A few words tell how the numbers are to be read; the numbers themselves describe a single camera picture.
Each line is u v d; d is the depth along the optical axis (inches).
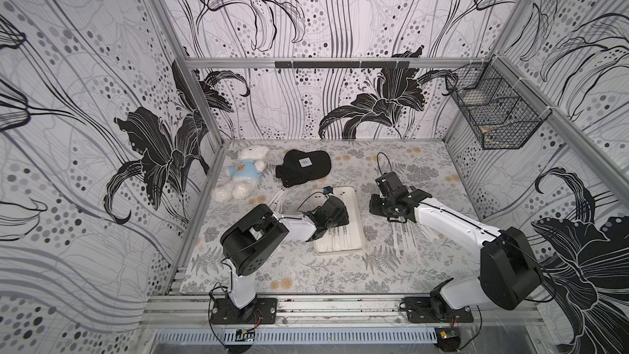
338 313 29.0
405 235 34.7
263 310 28.8
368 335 30.1
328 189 33.7
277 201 38.6
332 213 28.4
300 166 41.0
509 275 16.5
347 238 33.9
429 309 27.2
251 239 20.1
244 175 38.7
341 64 36.2
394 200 26.0
